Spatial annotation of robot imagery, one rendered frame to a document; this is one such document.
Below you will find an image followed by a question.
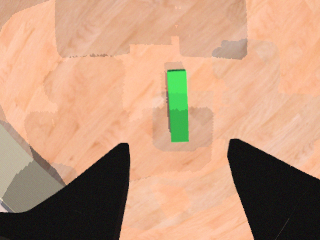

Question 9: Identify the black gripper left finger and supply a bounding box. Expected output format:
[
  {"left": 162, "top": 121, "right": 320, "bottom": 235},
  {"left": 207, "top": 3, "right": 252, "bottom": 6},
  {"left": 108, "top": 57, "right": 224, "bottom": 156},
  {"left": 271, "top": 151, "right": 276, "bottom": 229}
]
[{"left": 0, "top": 143, "right": 131, "bottom": 240}]

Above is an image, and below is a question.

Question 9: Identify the green rectangular post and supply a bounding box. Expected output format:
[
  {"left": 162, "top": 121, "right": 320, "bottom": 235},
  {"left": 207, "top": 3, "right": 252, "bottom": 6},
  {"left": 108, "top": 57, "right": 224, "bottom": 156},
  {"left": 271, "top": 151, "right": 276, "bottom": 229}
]
[{"left": 167, "top": 69, "right": 188, "bottom": 143}]

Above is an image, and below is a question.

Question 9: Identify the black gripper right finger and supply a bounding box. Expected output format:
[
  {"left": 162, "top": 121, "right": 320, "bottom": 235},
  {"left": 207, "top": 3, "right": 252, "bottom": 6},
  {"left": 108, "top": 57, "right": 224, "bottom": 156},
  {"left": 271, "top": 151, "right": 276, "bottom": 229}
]
[{"left": 227, "top": 139, "right": 320, "bottom": 240}]

